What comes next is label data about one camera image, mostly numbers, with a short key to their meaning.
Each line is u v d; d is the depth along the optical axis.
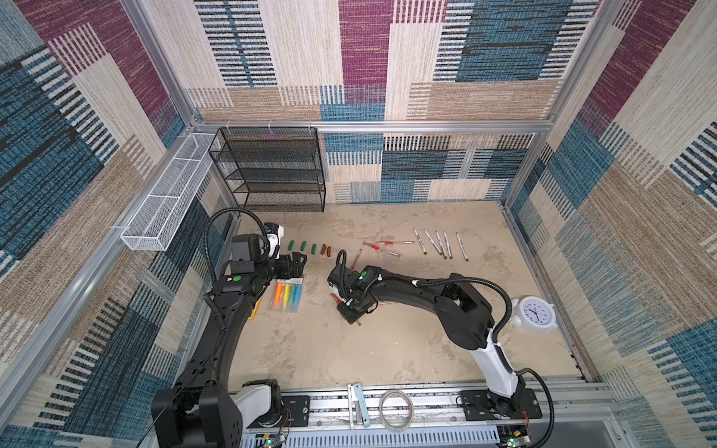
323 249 1.07
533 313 0.88
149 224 0.92
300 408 0.74
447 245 1.07
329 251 1.07
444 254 1.05
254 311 0.90
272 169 1.10
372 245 1.08
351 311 0.81
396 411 0.75
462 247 1.06
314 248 1.08
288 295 0.94
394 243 1.09
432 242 1.08
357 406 0.73
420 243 1.08
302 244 1.08
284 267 0.71
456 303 0.58
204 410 0.38
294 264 0.73
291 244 1.09
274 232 0.72
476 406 0.73
